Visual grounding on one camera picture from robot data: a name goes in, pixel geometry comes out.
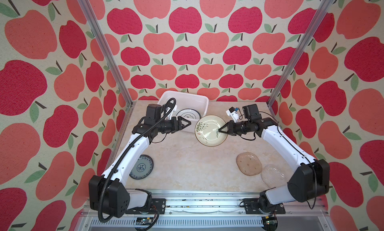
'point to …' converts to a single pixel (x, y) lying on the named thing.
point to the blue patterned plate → (143, 168)
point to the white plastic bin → (186, 100)
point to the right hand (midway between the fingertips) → (223, 129)
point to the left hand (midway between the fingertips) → (189, 125)
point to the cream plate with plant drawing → (206, 130)
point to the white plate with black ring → (189, 113)
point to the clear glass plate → (273, 175)
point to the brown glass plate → (248, 163)
